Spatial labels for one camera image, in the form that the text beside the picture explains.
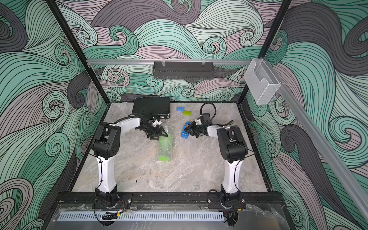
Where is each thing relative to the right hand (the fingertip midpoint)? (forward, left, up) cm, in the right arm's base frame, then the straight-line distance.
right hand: (183, 129), depth 98 cm
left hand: (-6, +13, +1) cm, 14 cm away
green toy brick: (+17, -3, -2) cm, 18 cm away
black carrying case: (+28, +21, -6) cm, 35 cm away
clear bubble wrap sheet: (-14, +7, -4) cm, 16 cm away
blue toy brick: (+23, +2, -4) cm, 24 cm away
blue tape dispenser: (-2, -1, -2) cm, 3 cm away
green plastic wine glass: (-15, +11, +3) cm, 19 cm away
